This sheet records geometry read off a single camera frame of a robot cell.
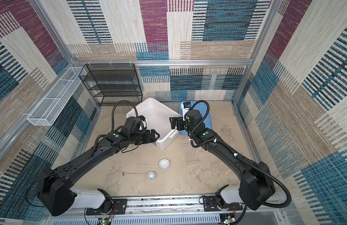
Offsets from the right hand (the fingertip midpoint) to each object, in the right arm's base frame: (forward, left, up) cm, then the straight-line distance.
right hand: (177, 119), depth 80 cm
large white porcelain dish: (-17, +9, -23) cm, 30 cm away
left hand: (-7, +13, -4) cm, 15 cm away
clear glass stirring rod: (-15, +17, -27) cm, 35 cm away
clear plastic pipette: (-11, +11, -24) cm, 29 cm away
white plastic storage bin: (+12, +13, -11) cm, 21 cm away
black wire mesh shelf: (+39, +48, -4) cm, 62 cm away
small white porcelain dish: (-23, +16, -22) cm, 36 cm away
